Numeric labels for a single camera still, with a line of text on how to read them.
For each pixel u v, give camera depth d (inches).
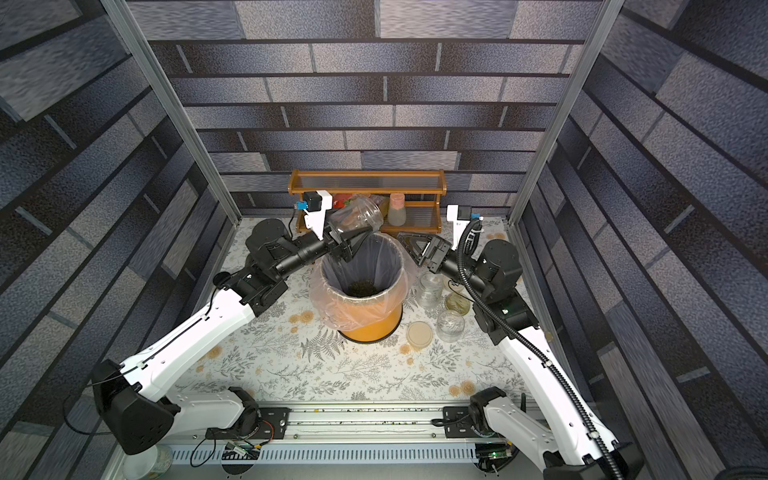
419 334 34.8
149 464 25.2
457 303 37.5
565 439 15.4
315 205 20.7
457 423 28.6
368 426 29.7
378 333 34.2
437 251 20.7
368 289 36.4
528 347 17.4
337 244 22.3
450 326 35.4
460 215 21.8
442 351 33.8
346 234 22.0
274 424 29.0
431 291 35.2
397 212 35.8
